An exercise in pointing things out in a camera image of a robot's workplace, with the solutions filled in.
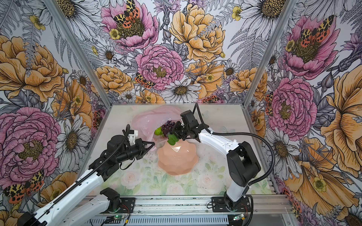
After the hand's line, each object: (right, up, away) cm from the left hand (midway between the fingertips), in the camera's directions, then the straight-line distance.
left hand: (155, 147), depth 74 cm
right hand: (+6, +5, +9) cm, 13 cm away
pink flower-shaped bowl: (+11, -11, +17) cm, 24 cm away
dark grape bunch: (+5, +9, +11) cm, 15 cm away
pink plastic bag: (-9, +12, +13) cm, 20 cm away
